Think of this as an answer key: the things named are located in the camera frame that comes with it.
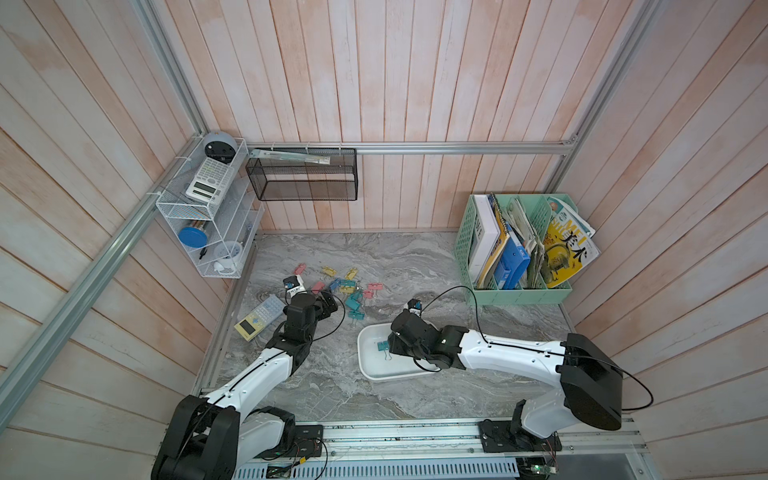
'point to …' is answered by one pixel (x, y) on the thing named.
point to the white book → (485, 235)
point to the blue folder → (513, 264)
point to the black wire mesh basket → (281, 180)
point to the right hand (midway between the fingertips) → (389, 339)
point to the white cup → (227, 255)
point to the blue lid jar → (193, 237)
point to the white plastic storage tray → (372, 364)
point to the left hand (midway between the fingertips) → (319, 296)
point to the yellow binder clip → (329, 271)
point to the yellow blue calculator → (250, 325)
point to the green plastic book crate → (555, 294)
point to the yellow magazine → (569, 242)
